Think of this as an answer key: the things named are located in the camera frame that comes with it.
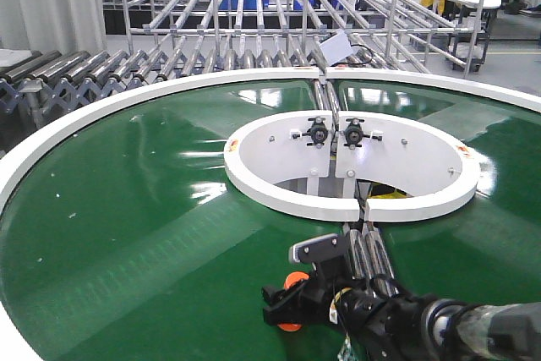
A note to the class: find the steel pipe flow rack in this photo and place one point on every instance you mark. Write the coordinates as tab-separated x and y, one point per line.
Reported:
262	18

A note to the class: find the white sensor box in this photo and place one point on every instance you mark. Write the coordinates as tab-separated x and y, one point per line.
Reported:
336	46

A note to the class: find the expandable steel roller conveyor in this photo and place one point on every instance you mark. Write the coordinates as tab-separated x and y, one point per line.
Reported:
84	69

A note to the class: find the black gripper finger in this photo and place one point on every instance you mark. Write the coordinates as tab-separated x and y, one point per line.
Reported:
287	312
272	294

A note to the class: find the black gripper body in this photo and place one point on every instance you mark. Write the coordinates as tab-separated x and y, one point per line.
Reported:
325	304

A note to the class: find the round white green-belt conveyor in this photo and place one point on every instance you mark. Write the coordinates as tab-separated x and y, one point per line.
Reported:
127	209

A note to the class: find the orange capacitor cylinder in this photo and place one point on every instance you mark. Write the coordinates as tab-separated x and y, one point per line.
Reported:
296	278

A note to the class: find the wrist camera with black bracket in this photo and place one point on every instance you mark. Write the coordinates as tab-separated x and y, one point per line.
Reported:
321	247

